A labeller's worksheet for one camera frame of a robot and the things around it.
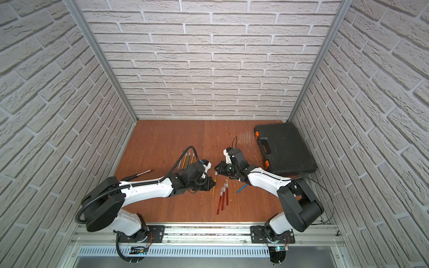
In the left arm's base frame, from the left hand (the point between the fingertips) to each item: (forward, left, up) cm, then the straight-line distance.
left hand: (219, 183), depth 81 cm
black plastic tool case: (+19, -38, 0) cm, 42 cm away
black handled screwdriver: (+9, +49, -9) cm, 50 cm away
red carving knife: (-3, -1, -7) cm, 8 cm away
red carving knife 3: (-2, -5, -9) cm, 10 cm away
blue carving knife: (0, -12, -7) cm, 14 cm away
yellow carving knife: (+5, +2, 0) cm, 5 cm away
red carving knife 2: (-1, -3, -7) cm, 8 cm away
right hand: (+9, +1, 0) cm, 9 cm away
